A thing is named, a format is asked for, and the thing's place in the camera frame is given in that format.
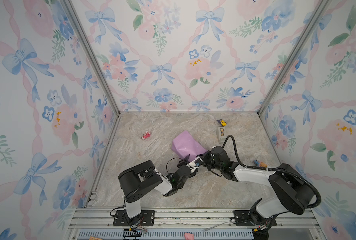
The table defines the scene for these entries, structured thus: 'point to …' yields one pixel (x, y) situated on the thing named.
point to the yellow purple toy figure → (222, 122)
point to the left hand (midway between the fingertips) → (192, 158)
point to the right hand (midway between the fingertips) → (194, 155)
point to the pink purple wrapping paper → (185, 144)
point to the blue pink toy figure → (260, 163)
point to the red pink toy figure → (146, 135)
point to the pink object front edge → (189, 236)
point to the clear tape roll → (222, 132)
